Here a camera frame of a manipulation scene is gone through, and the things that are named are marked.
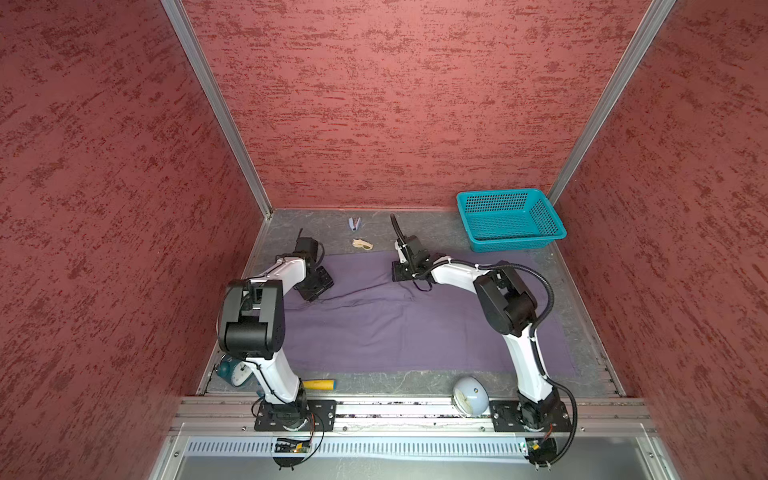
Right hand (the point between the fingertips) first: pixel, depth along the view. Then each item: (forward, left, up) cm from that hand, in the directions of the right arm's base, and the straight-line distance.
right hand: (394, 276), depth 102 cm
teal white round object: (-33, +42, +9) cm, 54 cm away
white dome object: (-40, -17, +7) cm, 44 cm away
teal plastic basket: (+17, -42, +9) cm, 47 cm away
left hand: (-7, +23, +2) cm, 24 cm away
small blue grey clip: (+25, +15, +2) cm, 29 cm away
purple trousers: (-17, +8, 0) cm, 19 cm away
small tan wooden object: (+14, +13, +2) cm, 20 cm away
